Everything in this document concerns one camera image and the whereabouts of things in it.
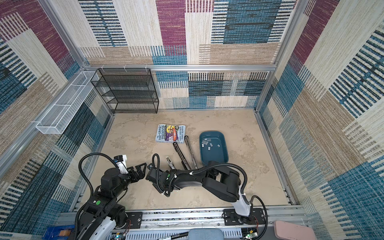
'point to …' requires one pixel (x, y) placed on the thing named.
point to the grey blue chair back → (205, 234)
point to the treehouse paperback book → (171, 133)
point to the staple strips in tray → (205, 142)
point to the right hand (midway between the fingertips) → (162, 182)
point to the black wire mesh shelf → (127, 90)
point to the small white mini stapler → (171, 164)
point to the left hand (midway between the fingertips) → (140, 164)
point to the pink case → (284, 230)
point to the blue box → (61, 232)
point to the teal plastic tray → (213, 147)
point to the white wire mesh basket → (62, 110)
